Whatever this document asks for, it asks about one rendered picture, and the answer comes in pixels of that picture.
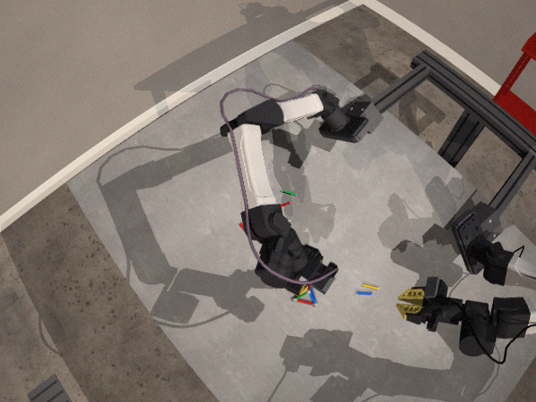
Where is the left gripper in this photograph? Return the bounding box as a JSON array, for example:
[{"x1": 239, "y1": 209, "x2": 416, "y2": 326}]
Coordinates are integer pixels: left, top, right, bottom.
[{"x1": 397, "y1": 287, "x2": 461, "y2": 332}]

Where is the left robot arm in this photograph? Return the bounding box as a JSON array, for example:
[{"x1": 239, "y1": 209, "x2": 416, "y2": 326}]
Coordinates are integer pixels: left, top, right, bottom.
[{"x1": 424, "y1": 214, "x2": 536, "y2": 356}]

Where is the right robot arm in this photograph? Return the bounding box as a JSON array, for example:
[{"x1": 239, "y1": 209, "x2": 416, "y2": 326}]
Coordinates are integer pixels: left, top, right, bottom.
[{"x1": 220, "y1": 89, "x2": 367, "y2": 281}]

